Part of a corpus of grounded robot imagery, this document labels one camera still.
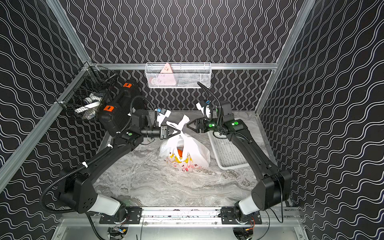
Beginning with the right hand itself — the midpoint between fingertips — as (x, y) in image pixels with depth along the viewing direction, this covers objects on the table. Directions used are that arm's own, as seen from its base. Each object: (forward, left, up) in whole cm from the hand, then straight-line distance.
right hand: (192, 123), depth 75 cm
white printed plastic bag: (-11, +4, -10) cm, 15 cm away
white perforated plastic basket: (-2, -22, -29) cm, 36 cm away
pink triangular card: (+31, +17, +7) cm, 36 cm away
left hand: (-5, +6, +1) cm, 8 cm away
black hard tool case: (+9, +44, -4) cm, 45 cm away
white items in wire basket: (+7, +51, +6) cm, 52 cm away
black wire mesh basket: (+24, +67, -1) cm, 71 cm away
